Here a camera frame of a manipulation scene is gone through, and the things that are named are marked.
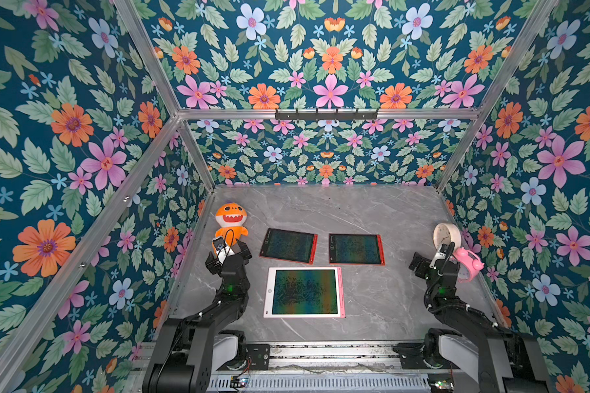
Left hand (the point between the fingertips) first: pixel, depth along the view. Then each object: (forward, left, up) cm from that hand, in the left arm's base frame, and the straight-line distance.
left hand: (227, 244), depth 85 cm
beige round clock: (+1, -82, -5) cm, 82 cm away
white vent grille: (-39, -6, -14) cm, 43 cm away
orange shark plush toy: (+16, +2, -4) cm, 17 cm away
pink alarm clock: (-13, -84, -3) cm, 85 cm away
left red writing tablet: (+5, -21, -12) cm, 25 cm away
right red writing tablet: (+1, -48, -13) cm, 50 cm away
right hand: (-8, -74, -6) cm, 75 cm away
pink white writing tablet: (-15, -26, -12) cm, 32 cm away
